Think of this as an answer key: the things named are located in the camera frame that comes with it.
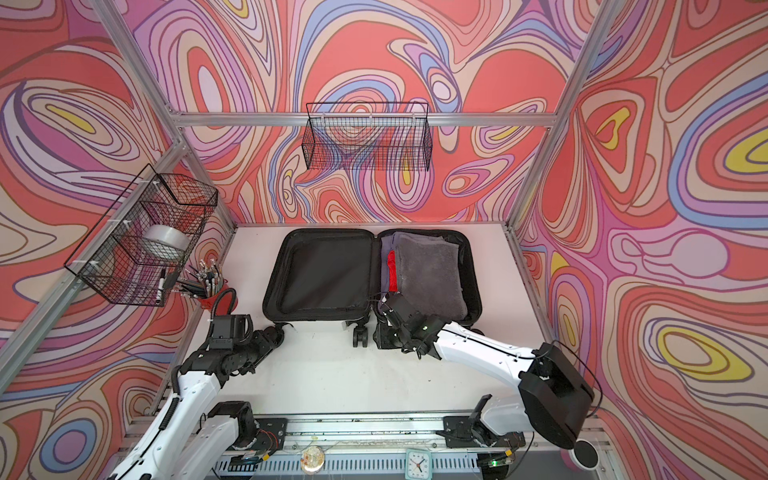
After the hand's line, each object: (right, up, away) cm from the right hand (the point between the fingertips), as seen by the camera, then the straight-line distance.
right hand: (382, 343), depth 82 cm
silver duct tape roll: (-53, +28, -10) cm, 60 cm away
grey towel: (+15, +18, +11) cm, 26 cm away
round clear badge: (-17, -24, -12) cm, 32 cm away
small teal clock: (+9, -24, -14) cm, 29 cm away
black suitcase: (-16, +18, +13) cm, 27 cm away
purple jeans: (+2, +29, +20) cm, 35 cm away
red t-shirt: (+3, +19, +12) cm, 23 cm away
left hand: (-31, 0, +2) cm, 31 cm away
